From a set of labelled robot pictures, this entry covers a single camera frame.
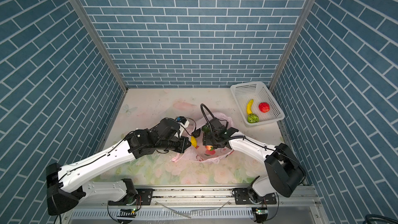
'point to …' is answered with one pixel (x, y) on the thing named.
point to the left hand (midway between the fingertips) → (195, 147)
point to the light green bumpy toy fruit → (253, 118)
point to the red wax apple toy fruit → (210, 150)
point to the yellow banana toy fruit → (249, 107)
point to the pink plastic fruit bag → (200, 153)
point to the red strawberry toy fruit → (264, 107)
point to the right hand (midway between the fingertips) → (207, 140)
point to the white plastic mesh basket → (243, 93)
